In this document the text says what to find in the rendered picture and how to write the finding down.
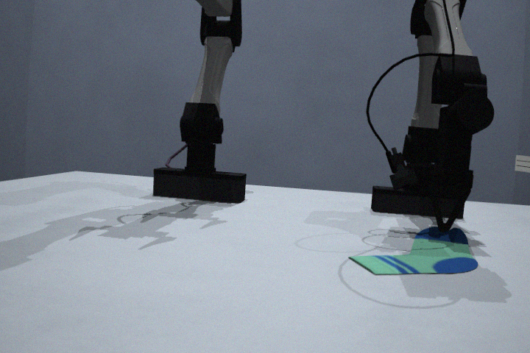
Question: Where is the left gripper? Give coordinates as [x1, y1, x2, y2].
[389, 137, 473, 232]

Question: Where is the green and blue sock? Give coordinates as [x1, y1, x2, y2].
[349, 227, 478, 274]

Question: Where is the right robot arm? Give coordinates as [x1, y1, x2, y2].
[154, 0, 247, 180]

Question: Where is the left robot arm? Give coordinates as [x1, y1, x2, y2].
[372, 0, 494, 198]

